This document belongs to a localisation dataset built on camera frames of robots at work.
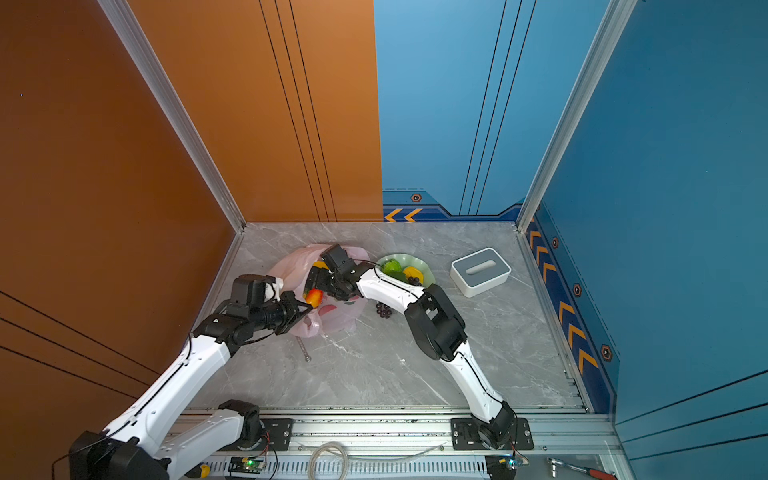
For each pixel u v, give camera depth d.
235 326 0.57
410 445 0.73
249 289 0.60
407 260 1.03
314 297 0.94
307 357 0.87
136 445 0.39
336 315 0.94
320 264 0.84
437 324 0.56
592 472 0.68
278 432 0.74
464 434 0.72
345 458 0.70
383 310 0.89
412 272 0.97
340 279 0.74
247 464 0.71
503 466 0.70
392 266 0.99
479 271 1.02
